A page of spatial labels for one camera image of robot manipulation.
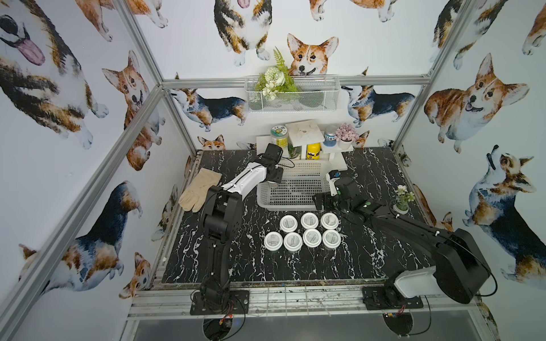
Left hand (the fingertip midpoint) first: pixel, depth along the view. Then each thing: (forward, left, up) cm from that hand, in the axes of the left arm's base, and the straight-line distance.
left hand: (271, 169), depth 100 cm
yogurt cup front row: (-33, -1, -4) cm, 33 cm away
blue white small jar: (+9, -27, +10) cm, 30 cm away
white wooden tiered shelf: (+11, -13, +12) cm, 21 cm away
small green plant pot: (+13, -11, -2) cm, 18 cm away
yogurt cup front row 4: (-32, -24, -3) cm, 40 cm away
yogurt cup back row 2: (-26, -7, -3) cm, 27 cm away
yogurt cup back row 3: (-24, -16, -4) cm, 29 cm away
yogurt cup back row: (-5, 0, -6) cm, 8 cm away
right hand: (-15, -23, +5) cm, 28 cm away
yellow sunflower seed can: (+9, -4, +13) cm, 16 cm away
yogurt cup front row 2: (-33, -9, -4) cm, 34 cm away
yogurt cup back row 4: (-25, -24, -4) cm, 35 cm away
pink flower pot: (+6, -33, +15) cm, 37 cm away
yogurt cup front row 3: (-32, -16, -3) cm, 36 cm away
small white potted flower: (-16, -57, -1) cm, 59 cm away
